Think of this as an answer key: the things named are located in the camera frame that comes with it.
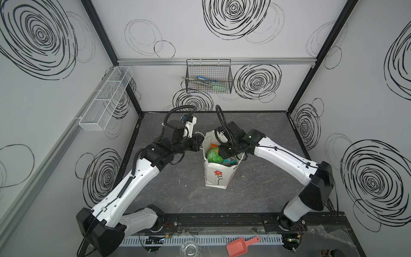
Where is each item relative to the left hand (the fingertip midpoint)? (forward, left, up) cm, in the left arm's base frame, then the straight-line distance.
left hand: (204, 138), depth 70 cm
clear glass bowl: (-38, +5, -31) cm, 49 cm away
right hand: (-1, -8, -11) cm, 13 cm away
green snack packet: (-3, -5, -11) cm, 13 cm away
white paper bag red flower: (-11, -7, -13) cm, 18 cm away
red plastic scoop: (-37, -17, -28) cm, 49 cm away
